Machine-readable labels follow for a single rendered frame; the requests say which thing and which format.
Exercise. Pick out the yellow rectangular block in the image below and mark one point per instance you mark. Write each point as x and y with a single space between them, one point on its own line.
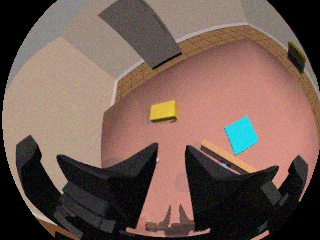
165 111

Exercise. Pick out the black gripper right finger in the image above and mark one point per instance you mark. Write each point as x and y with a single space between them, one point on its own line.
214 189

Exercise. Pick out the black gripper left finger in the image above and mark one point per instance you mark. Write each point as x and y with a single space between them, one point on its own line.
124 185

